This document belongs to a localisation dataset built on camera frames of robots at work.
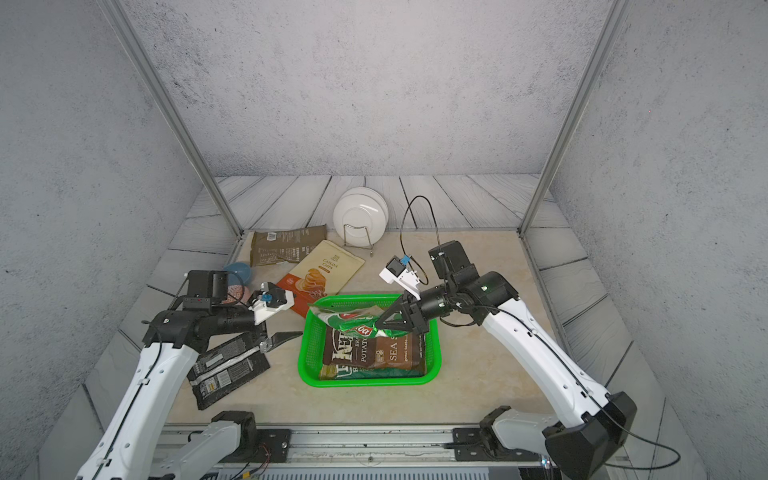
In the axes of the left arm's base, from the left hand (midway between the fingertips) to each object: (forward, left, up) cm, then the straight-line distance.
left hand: (296, 310), depth 70 cm
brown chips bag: (-4, -24, -17) cm, 30 cm away
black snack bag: (-3, +24, -23) cm, 34 cm away
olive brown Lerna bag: (+42, +17, -23) cm, 51 cm away
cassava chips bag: (+28, +2, -22) cm, 36 cm away
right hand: (-8, -20, +7) cm, 23 cm away
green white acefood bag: (-9, -16, +10) cm, 21 cm away
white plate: (+42, -12, -9) cm, 45 cm away
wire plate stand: (+39, -15, -20) cm, 47 cm away
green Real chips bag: (-8, -8, -17) cm, 20 cm away
